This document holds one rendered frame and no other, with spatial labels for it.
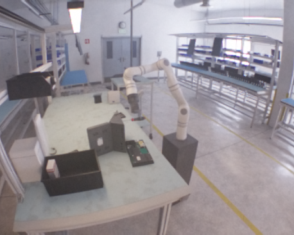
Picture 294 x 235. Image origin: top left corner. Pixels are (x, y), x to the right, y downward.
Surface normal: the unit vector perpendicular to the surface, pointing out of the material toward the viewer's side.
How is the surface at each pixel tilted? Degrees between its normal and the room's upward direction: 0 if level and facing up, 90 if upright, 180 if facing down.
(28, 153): 90
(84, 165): 90
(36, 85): 90
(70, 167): 90
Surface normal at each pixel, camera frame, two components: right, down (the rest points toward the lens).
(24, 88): 0.38, 0.39
